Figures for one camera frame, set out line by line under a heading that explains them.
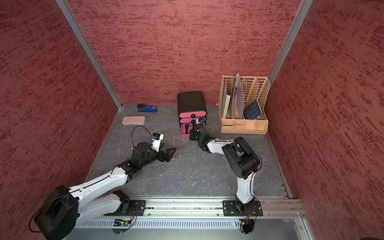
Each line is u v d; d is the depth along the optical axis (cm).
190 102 105
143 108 116
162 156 72
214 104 123
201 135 76
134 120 110
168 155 73
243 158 51
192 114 95
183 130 102
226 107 93
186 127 104
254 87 106
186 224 77
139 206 74
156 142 72
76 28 78
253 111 103
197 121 90
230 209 74
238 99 106
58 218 40
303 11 73
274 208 76
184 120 100
